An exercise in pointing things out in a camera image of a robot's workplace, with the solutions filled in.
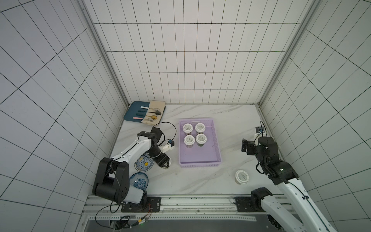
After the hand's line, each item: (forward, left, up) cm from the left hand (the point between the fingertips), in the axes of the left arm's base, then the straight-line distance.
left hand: (160, 164), depth 81 cm
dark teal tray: (+49, +30, -7) cm, 58 cm away
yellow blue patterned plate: (+2, +11, -5) cm, 13 cm away
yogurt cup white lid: (+25, -15, +1) cm, 29 cm away
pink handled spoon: (+39, +24, -6) cm, 46 cm away
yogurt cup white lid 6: (-7, -45, +1) cm, 46 cm away
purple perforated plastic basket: (+8, -28, -6) cm, 30 cm away
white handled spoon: (+47, +11, -5) cm, 48 cm away
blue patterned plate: (-8, +12, -4) cm, 15 cm away
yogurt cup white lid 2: (+25, -24, +1) cm, 35 cm away
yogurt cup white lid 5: (-1, -4, +5) cm, 7 cm away
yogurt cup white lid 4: (+15, -24, +2) cm, 29 cm away
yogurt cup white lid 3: (+15, -17, +1) cm, 23 cm away
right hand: (+9, -47, +15) cm, 50 cm away
